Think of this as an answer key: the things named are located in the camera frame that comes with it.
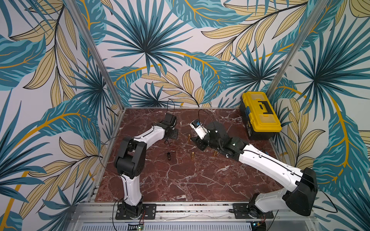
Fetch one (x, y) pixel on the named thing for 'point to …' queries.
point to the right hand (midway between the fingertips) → (195, 134)
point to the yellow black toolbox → (261, 121)
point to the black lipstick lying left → (168, 154)
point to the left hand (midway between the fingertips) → (173, 134)
